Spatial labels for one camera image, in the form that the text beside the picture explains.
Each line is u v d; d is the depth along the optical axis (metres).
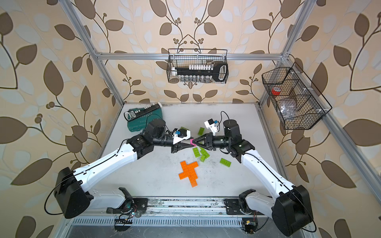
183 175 0.84
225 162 0.89
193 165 0.87
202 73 0.86
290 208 0.39
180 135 0.58
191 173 0.84
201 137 0.68
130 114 1.05
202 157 0.90
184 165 0.87
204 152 0.93
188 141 0.71
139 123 1.04
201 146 0.68
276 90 0.81
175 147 0.62
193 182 0.82
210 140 0.64
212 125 0.70
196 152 0.94
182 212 0.74
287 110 0.70
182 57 0.91
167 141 0.62
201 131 1.01
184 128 1.06
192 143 0.69
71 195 0.38
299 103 0.72
